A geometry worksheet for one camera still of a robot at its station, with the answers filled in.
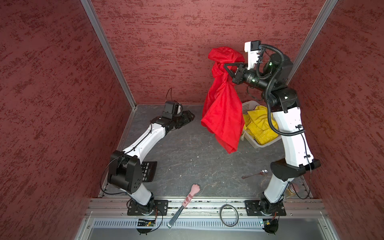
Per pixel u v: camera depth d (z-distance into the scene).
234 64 0.56
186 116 0.75
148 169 0.85
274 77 0.42
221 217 0.71
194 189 0.79
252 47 0.48
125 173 0.44
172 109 0.65
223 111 0.61
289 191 0.72
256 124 0.96
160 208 0.74
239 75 0.50
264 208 0.66
